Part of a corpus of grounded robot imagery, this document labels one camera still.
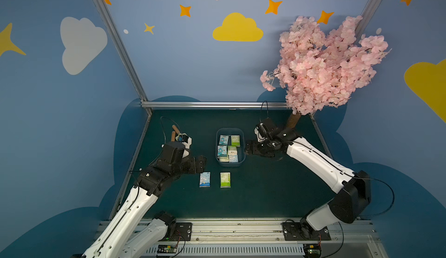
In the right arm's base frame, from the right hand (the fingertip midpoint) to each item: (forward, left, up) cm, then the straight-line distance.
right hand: (253, 149), depth 82 cm
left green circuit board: (-40, +36, -18) cm, 57 cm away
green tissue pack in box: (+15, +8, -15) cm, 22 cm away
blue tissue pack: (+15, +16, -15) cm, 27 cm away
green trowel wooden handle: (+23, +48, -16) cm, 55 cm away
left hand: (-9, +25, +6) cm, 27 cm away
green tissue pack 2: (+2, +15, -14) cm, 20 cm away
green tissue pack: (+6, +10, -12) cm, 17 cm away
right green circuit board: (-37, -26, -20) cm, 49 cm away
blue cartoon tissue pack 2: (+6, +16, -12) cm, 21 cm away
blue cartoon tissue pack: (-10, +23, -15) cm, 30 cm away
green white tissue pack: (-10, +13, -15) cm, 22 cm away
